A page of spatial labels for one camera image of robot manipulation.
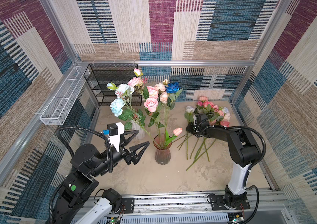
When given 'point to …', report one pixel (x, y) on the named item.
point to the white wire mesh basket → (58, 111)
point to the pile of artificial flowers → (217, 116)
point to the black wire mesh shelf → (99, 75)
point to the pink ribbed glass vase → (162, 143)
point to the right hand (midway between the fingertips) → (186, 129)
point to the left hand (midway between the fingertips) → (143, 136)
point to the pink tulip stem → (176, 131)
